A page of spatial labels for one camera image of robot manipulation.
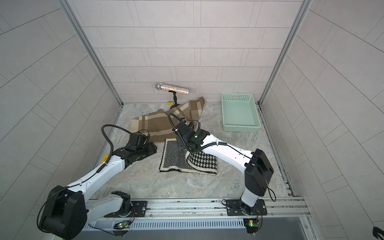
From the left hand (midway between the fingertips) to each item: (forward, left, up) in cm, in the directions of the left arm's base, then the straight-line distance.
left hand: (157, 147), depth 87 cm
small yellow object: (+40, -2, -4) cm, 40 cm away
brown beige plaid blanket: (+20, +5, -4) cm, 21 cm away
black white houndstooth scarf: (-6, -10, -2) cm, 12 cm away
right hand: (0, -15, +8) cm, 17 cm away
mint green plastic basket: (+32, -55, -5) cm, 64 cm away
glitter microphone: (+35, +2, +17) cm, 39 cm away
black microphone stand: (+34, -7, +6) cm, 36 cm away
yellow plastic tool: (-5, +31, -5) cm, 31 cm away
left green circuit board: (-37, +8, -2) cm, 37 cm away
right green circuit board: (-36, -49, -5) cm, 61 cm away
